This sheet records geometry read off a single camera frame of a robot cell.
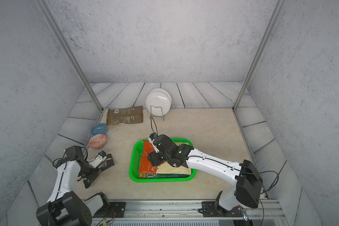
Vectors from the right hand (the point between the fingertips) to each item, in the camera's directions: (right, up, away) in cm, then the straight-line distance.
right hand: (152, 157), depth 74 cm
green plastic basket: (-12, -4, +13) cm, 18 cm away
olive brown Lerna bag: (-24, +23, +42) cm, 53 cm away
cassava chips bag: (-4, -7, +5) cm, 10 cm away
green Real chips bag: (-2, -12, +5) cm, 13 cm away
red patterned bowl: (-41, +4, +25) cm, 49 cm away
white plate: (0, +32, +32) cm, 45 cm away
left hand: (-34, -10, +7) cm, 36 cm away
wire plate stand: (-1, +22, +38) cm, 44 cm away
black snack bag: (-30, -7, -5) cm, 31 cm away
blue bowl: (-44, +13, +32) cm, 56 cm away
